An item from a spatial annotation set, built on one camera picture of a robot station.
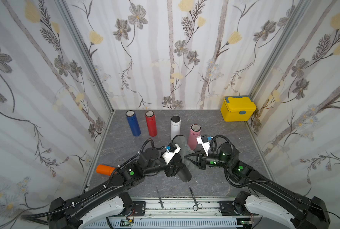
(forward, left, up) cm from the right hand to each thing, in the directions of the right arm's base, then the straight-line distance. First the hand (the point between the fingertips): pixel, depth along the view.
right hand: (188, 160), depth 63 cm
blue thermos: (+31, +34, -9) cm, 47 cm away
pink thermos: (+20, -6, -8) cm, 23 cm away
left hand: (+1, +2, -3) cm, 3 cm away
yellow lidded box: (+48, -41, -16) cm, 65 cm away
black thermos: (-3, +1, -11) cm, 11 cm away
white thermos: (+26, +6, -11) cm, 29 cm away
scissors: (-16, -6, -26) cm, 31 cm away
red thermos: (+31, +22, -16) cm, 41 cm away
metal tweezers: (-14, +12, -27) cm, 33 cm away
